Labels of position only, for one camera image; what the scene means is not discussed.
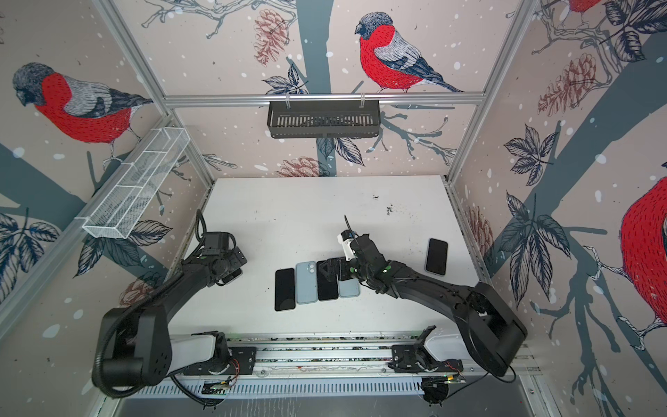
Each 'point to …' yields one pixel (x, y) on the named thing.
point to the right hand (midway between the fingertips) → (328, 268)
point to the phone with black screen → (284, 289)
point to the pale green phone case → (306, 282)
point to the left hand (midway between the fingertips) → (228, 262)
